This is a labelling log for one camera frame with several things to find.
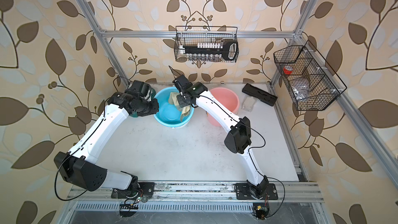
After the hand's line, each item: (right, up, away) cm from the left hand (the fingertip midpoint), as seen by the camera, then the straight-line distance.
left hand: (155, 107), depth 78 cm
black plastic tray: (+66, +7, +34) cm, 75 cm away
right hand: (+14, +4, +8) cm, 17 cm away
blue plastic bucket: (+3, -6, +15) cm, 16 cm away
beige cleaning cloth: (+8, +3, +5) cm, 10 cm away
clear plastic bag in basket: (+72, +9, -4) cm, 73 cm away
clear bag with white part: (+55, +1, +27) cm, 62 cm away
